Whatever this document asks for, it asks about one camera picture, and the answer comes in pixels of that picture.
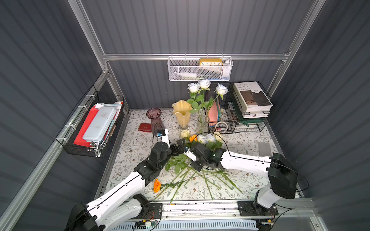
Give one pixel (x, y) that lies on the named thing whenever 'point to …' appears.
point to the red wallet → (145, 127)
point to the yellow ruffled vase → (181, 109)
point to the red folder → (79, 140)
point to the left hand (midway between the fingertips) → (178, 140)
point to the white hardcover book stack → (251, 100)
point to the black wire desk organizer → (223, 107)
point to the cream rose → (184, 133)
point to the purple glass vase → (154, 114)
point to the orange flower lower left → (157, 186)
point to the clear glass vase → (203, 124)
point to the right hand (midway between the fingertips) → (194, 157)
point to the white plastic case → (99, 124)
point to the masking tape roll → (221, 121)
